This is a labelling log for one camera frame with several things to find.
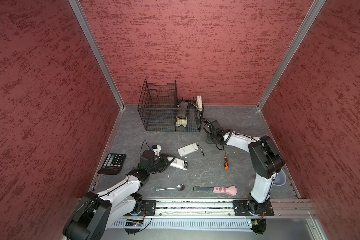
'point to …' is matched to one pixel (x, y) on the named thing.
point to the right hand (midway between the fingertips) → (210, 141)
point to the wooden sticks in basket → (199, 100)
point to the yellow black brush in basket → (181, 119)
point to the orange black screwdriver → (226, 162)
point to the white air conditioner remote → (179, 163)
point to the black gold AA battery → (198, 146)
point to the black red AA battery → (202, 153)
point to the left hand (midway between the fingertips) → (176, 160)
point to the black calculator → (113, 164)
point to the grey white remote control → (188, 149)
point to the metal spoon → (180, 187)
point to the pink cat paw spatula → (231, 190)
